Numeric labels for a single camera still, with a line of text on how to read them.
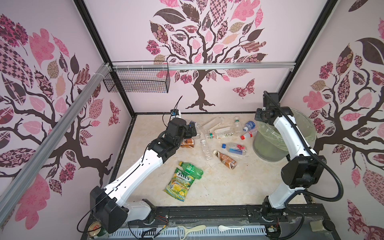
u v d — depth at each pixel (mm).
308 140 689
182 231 697
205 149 976
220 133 1069
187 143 959
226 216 754
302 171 446
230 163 860
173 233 696
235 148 949
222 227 696
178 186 813
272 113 590
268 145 792
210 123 1102
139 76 949
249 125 1065
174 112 621
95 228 418
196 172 891
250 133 1031
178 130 533
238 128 1067
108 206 371
